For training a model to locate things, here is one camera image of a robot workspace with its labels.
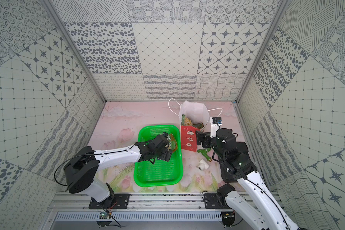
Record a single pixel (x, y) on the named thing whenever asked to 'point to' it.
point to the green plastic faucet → (204, 152)
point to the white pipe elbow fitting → (203, 165)
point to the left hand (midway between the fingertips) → (167, 148)
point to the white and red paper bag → (199, 112)
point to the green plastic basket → (161, 173)
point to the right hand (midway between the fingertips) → (204, 132)
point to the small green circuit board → (105, 215)
